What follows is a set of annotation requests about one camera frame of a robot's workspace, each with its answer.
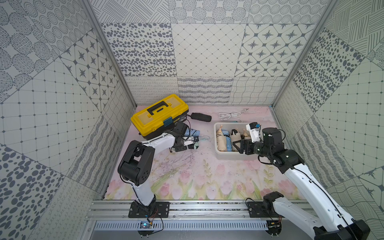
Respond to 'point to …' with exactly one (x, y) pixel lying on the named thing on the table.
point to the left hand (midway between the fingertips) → (181, 139)
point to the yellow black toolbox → (160, 117)
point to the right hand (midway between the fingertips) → (239, 144)
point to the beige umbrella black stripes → (221, 140)
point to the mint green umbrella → (200, 138)
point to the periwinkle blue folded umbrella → (192, 132)
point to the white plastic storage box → (232, 155)
